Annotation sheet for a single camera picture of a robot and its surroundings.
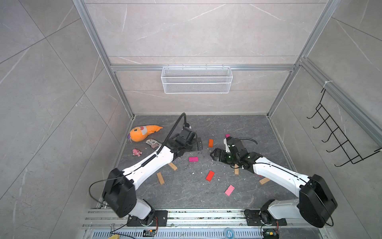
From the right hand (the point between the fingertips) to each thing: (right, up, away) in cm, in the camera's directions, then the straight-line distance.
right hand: (217, 156), depth 84 cm
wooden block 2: (-33, -13, +1) cm, 36 cm away
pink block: (+7, -19, -2) cm, 20 cm away
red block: (-4, -13, +4) cm, 14 cm away
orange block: (-2, +6, +18) cm, 19 cm away
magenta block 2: (+11, +11, +23) cm, 28 cm away
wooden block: (-27, -8, +6) cm, 28 cm away
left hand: (-12, +9, -2) cm, 15 cm away
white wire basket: (-12, +49, +17) cm, 54 cm away
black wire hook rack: (+50, +5, -26) cm, 57 cm away
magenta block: (-14, -4, +11) cm, 18 cm away
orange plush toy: (-51, +12, +14) cm, 54 cm away
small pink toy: (-51, 0, +11) cm, 52 cm away
